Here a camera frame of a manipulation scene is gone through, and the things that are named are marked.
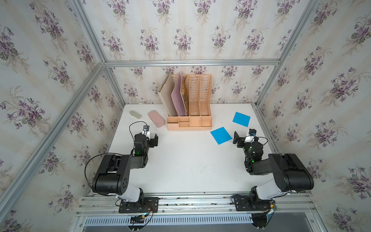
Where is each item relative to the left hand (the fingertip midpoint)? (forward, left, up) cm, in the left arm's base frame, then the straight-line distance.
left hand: (149, 134), depth 93 cm
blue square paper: (+3, -50, -7) cm, 50 cm away
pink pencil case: (+18, -2, -7) cm, 19 cm away
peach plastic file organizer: (+39, -38, -7) cm, 54 cm away
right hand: (-2, -62, +4) cm, 62 cm away
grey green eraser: (+24, +16, -8) cm, 30 cm away
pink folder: (+17, -19, +16) cm, 30 cm away
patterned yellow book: (+33, -24, +5) cm, 41 cm away
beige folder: (+17, -11, +19) cm, 28 cm away
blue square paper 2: (+18, -68, -7) cm, 71 cm away
